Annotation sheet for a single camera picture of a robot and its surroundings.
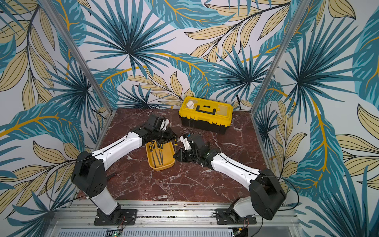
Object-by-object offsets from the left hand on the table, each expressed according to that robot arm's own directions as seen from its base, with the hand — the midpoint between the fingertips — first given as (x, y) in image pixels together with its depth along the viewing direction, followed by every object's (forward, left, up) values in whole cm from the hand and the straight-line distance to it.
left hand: (177, 138), depth 84 cm
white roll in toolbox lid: (+23, -7, +5) cm, 24 cm away
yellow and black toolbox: (+19, -18, -1) cm, 26 cm away
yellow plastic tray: (0, +7, -16) cm, 17 cm away
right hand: (-10, +1, -2) cm, 10 cm away
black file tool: (+3, +13, -15) cm, 21 cm away
